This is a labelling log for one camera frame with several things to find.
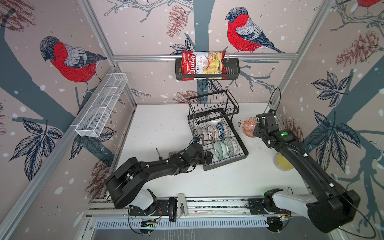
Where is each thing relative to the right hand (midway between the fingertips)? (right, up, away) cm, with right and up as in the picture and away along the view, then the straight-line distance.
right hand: (258, 130), depth 78 cm
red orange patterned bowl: (-3, +2, +5) cm, 6 cm away
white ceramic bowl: (-21, +3, +22) cm, 30 cm away
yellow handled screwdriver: (-56, -19, +14) cm, 61 cm away
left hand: (-26, -16, +5) cm, 31 cm away
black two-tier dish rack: (-27, +13, +14) cm, 33 cm away
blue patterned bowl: (-16, -1, +22) cm, 28 cm away
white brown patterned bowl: (-23, -3, +12) cm, 26 cm away
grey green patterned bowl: (-13, -10, +6) cm, 17 cm away
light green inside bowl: (-19, -12, +6) cm, 23 cm away
